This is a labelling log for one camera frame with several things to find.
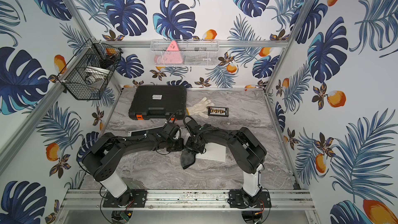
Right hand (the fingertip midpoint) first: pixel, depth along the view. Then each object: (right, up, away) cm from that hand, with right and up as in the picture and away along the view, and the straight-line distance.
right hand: (189, 151), depth 90 cm
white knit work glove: (+6, +25, +20) cm, 32 cm away
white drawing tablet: (+14, 0, 0) cm, 14 cm away
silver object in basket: (-49, +43, -10) cm, 66 cm away
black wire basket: (-57, +56, 0) cm, 80 cm away
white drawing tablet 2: (-29, +10, +9) cm, 32 cm away
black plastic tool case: (-23, +29, +17) cm, 41 cm away
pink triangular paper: (-10, +56, -1) cm, 57 cm away
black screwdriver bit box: (+18, +23, +16) cm, 34 cm away
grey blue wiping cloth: (-1, -3, -4) cm, 5 cm away
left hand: (-3, +2, 0) cm, 4 cm away
